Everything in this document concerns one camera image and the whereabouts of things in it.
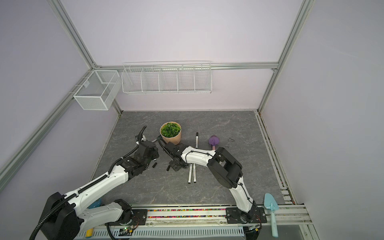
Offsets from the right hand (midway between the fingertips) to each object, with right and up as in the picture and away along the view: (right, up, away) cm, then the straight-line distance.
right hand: (178, 165), depth 92 cm
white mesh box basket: (-52, +48, +5) cm, 71 cm away
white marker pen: (+12, +14, +10) cm, 21 cm away
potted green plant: (-5, +21, +2) cm, 21 cm away
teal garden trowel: (+49, -15, -16) cm, 54 cm away
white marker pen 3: (+11, -5, -5) cm, 13 cm away
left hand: (-12, +11, -8) cm, 18 cm away
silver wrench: (-18, +14, +10) cm, 25 cm away
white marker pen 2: (+8, -4, -5) cm, 10 cm away
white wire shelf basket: (-8, +56, +5) cm, 57 cm away
